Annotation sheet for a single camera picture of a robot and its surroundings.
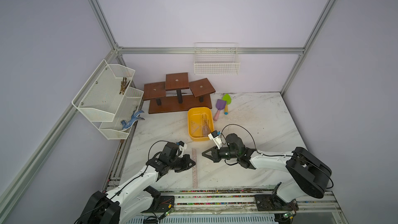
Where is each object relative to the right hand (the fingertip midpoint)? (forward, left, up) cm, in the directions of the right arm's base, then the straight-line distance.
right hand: (204, 155), depth 80 cm
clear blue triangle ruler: (+24, +7, -8) cm, 26 cm away
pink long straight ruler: (-6, +5, -4) cm, 9 cm away
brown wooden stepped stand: (+44, +18, +3) cm, 48 cm away
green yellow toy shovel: (+50, -19, -8) cm, 54 cm away
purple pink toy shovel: (+44, -13, -9) cm, 46 cm away
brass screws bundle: (+30, +42, +24) cm, 57 cm away
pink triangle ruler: (+22, -1, -9) cm, 24 cm away
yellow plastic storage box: (+26, +2, -8) cm, 28 cm away
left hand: (-3, +5, -4) cm, 7 cm away
